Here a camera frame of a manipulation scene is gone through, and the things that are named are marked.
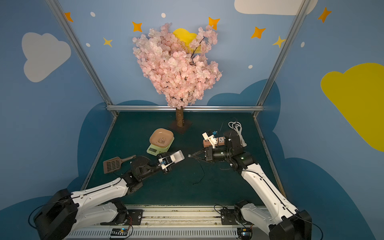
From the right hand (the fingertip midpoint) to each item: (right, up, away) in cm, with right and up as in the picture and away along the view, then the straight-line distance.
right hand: (196, 155), depth 68 cm
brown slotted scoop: (-51, -10, +25) cm, 58 cm away
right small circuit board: (+24, -40, +5) cm, 47 cm away
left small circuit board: (-38, -40, +5) cm, 56 cm away
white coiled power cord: (+32, +14, +43) cm, 56 cm away
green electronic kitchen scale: (-27, -3, +30) cm, 41 cm away
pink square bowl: (-24, +6, +34) cm, 42 cm away
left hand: (-10, 0, +8) cm, 13 cm away
